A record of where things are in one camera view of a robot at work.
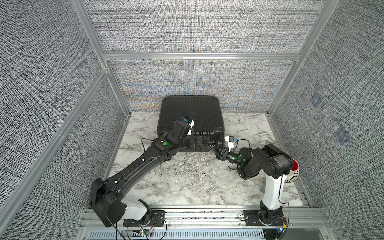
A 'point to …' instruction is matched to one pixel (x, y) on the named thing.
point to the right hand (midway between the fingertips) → (212, 145)
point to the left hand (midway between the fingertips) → (199, 138)
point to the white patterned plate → (292, 176)
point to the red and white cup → (294, 165)
